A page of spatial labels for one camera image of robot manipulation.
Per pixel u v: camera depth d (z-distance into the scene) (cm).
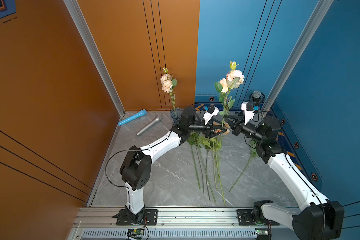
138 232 71
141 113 116
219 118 71
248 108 60
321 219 37
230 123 68
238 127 61
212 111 65
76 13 71
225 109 68
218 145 98
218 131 68
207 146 98
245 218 72
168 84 83
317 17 72
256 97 97
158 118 112
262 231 71
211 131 67
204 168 90
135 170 49
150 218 74
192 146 99
